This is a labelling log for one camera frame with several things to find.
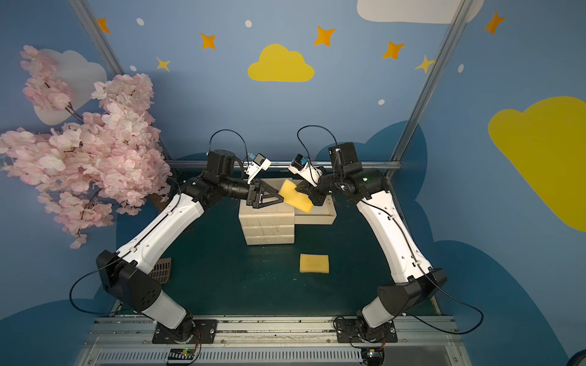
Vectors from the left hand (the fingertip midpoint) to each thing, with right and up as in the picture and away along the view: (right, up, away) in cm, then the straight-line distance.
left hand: (282, 194), depth 68 cm
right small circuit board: (+30, -54, +5) cm, 62 cm away
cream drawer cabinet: (-5, -12, +14) cm, 19 cm away
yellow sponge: (+12, -27, +20) cm, 36 cm away
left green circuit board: (-33, -52, +5) cm, 62 cm away
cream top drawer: (+16, -8, +23) cm, 29 cm away
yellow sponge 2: (+4, -2, 0) cm, 4 cm away
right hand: (+7, +3, +2) cm, 8 cm away
